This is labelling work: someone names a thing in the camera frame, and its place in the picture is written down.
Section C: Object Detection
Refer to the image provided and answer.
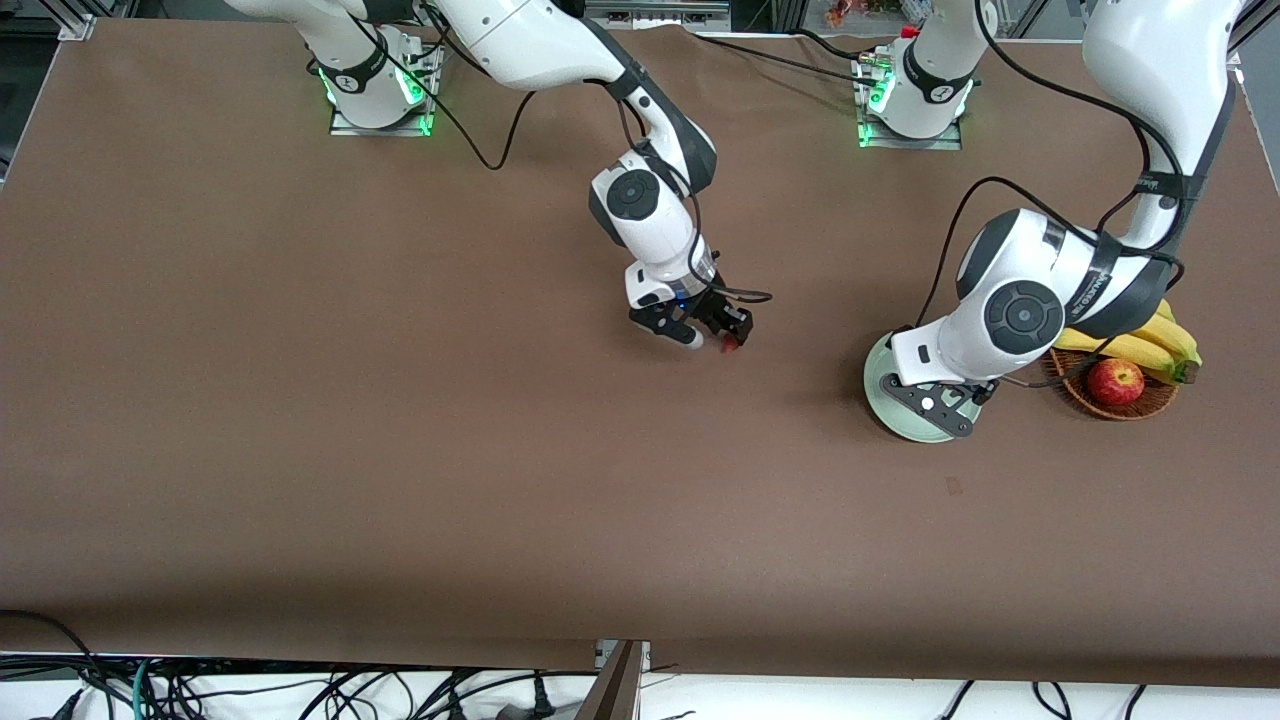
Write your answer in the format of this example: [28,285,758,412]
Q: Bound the pale green round plate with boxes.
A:
[863,330,986,444]

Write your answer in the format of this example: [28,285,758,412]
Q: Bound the grey box with ports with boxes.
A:
[583,0,733,31]

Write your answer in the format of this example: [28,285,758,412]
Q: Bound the orange background object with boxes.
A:
[825,0,906,28]

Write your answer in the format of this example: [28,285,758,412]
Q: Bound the red apple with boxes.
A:
[1087,358,1146,407]

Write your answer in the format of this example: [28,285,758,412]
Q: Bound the yellow banana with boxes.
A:
[1053,327,1201,387]
[1140,298,1202,365]

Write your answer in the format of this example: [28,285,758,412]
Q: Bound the brown table support beam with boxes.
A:
[575,642,644,720]

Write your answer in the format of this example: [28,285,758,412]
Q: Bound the brown wicker basket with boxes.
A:
[1040,345,1181,422]

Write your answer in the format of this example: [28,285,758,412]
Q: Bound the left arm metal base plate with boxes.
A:
[855,55,964,151]

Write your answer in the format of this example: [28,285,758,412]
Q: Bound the long black table cable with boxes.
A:
[690,33,886,86]

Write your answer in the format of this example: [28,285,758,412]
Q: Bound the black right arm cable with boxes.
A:
[400,20,774,303]

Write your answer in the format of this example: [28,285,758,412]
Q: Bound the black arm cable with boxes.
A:
[915,0,1186,386]
[400,20,774,303]

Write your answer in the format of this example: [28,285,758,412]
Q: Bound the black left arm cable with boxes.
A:
[915,0,1186,386]

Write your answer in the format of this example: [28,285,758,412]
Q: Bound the short black table cable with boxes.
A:
[795,28,869,61]

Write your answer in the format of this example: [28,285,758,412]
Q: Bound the grey metal table bracket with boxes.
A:
[595,640,653,673]

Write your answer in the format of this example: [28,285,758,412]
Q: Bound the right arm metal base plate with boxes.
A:
[328,45,438,138]

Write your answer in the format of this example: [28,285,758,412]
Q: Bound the black looping floor cable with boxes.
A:
[0,608,113,720]

